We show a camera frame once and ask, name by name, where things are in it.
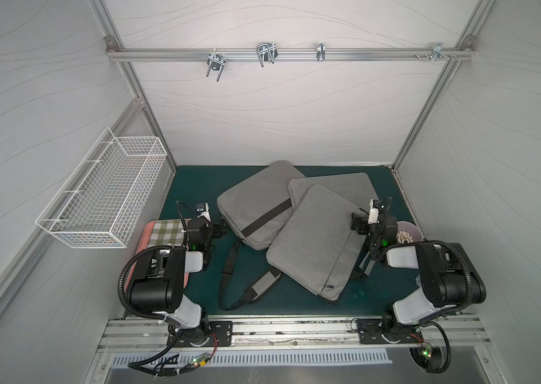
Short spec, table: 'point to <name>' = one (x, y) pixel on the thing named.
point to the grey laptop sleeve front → (318, 245)
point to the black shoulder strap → (254, 291)
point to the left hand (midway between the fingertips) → (213, 217)
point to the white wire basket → (102, 203)
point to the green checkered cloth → (166, 233)
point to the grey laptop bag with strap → (258, 206)
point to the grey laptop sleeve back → (354, 187)
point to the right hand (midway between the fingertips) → (367, 212)
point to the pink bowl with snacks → (407, 233)
